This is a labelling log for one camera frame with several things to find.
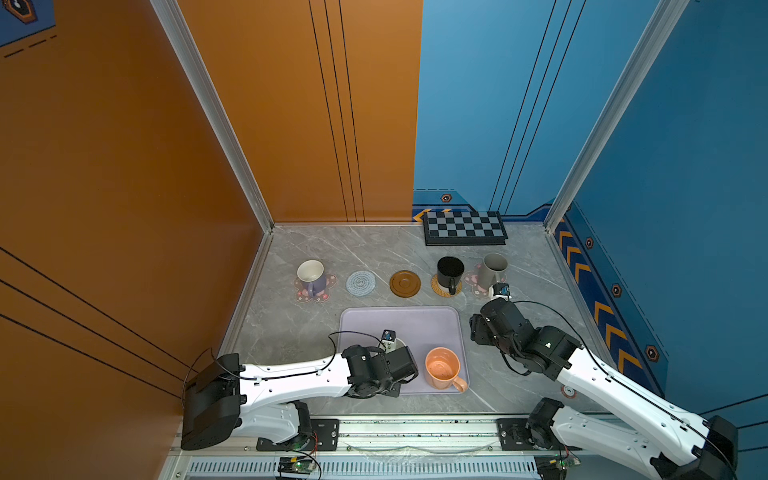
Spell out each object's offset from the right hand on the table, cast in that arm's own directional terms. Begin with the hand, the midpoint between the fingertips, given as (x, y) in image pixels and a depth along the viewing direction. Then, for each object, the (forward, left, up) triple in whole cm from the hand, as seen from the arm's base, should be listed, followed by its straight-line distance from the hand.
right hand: (475, 323), depth 78 cm
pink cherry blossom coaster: (+23, -5, -14) cm, 27 cm away
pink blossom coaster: (+17, +45, -13) cm, 50 cm away
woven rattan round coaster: (+18, +5, -12) cm, 22 cm away
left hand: (-12, +21, -9) cm, 26 cm away
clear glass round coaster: (+22, +33, -13) cm, 42 cm away
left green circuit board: (-29, +45, -15) cm, 55 cm away
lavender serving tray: (+5, +13, -14) cm, 20 cm away
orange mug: (-7, +8, -12) cm, 16 cm away
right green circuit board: (-29, -17, -16) cm, 38 cm away
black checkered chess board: (+46, -6, -10) cm, 47 cm away
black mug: (+20, +4, -5) cm, 21 cm away
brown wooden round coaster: (+22, +18, -13) cm, 31 cm away
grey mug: (+20, -9, -4) cm, 22 cm away
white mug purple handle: (+24, +50, -9) cm, 56 cm away
